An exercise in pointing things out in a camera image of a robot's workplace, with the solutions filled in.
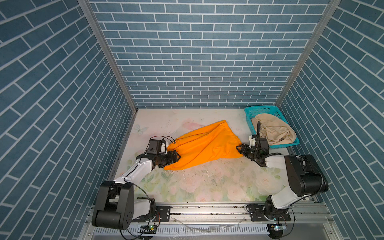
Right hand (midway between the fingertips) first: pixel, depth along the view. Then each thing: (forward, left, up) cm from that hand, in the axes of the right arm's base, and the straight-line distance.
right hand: (238, 146), depth 96 cm
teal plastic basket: (+31, -28, +5) cm, 42 cm away
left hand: (-13, +38, +4) cm, 40 cm away
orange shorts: (0, +18, +2) cm, 18 cm away
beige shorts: (+14, -25, +3) cm, 29 cm away
